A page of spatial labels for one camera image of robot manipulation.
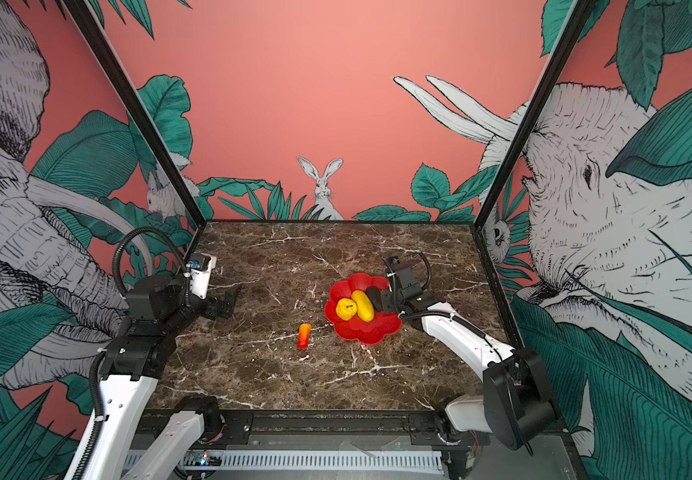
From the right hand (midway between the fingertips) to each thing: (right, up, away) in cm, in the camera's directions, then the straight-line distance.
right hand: (388, 287), depth 87 cm
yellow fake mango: (-7, -7, +4) cm, 10 cm away
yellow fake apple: (-13, -7, +3) cm, 15 cm away
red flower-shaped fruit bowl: (-4, -14, +3) cm, 15 cm away
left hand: (-43, +5, -17) cm, 46 cm away
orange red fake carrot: (-25, -14, +1) cm, 29 cm away
